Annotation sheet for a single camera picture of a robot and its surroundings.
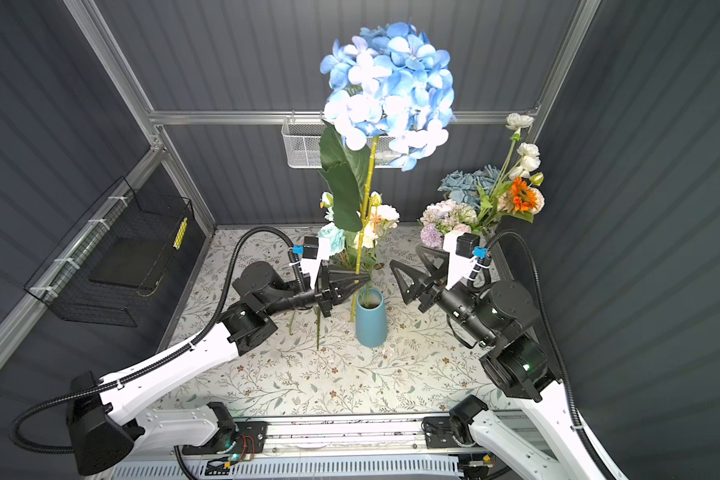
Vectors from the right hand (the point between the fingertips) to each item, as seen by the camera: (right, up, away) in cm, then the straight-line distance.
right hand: (408, 260), depth 54 cm
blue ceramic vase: (-6, -17, +23) cm, 29 cm away
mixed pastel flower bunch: (-23, -17, +40) cm, 49 cm away
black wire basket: (-72, +3, +24) cm, 76 cm away
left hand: (-7, -3, +2) cm, 8 cm away
